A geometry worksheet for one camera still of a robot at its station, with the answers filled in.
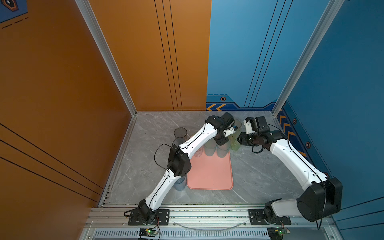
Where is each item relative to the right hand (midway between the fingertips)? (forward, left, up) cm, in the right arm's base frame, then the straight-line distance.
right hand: (240, 138), depth 84 cm
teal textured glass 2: (-2, +17, -6) cm, 18 cm away
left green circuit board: (-42, +48, -18) cm, 66 cm away
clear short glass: (-2, +24, -12) cm, 26 cm away
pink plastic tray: (-13, +17, -18) cm, 27 cm away
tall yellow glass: (+4, +2, +8) cm, 9 cm away
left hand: (+5, +9, -6) cm, 12 cm away
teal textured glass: (-3, +9, -6) cm, 12 cm away
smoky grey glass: (+4, +35, -3) cm, 35 cm away
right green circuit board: (-42, -14, -19) cm, 48 cm away
